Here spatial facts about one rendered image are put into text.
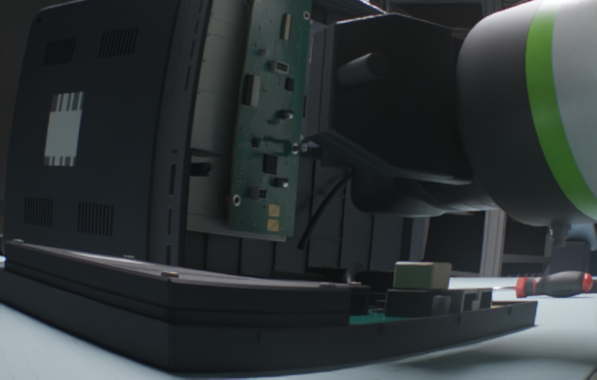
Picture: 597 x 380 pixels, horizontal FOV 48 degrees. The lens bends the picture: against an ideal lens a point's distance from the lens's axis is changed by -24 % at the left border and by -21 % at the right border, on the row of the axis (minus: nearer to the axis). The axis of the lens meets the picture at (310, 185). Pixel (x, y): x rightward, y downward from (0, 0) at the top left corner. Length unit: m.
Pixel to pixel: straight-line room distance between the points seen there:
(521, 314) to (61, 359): 0.27
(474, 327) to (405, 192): 0.08
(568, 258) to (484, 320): 1.01
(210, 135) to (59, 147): 0.14
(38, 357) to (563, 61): 0.18
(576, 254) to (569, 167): 1.11
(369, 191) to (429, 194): 0.06
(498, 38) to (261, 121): 0.23
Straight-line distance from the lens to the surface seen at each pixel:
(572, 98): 0.23
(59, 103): 0.55
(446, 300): 0.33
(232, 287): 0.22
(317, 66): 0.30
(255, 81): 0.46
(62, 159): 0.53
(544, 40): 0.25
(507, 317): 0.38
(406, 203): 0.40
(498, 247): 3.13
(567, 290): 0.73
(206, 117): 0.45
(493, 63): 0.27
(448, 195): 0.35
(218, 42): 0.46
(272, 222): 0.48
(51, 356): 0.19
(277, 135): 0.48
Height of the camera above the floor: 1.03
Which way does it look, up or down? 5 degrees up
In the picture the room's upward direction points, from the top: 4 degrees clockwise
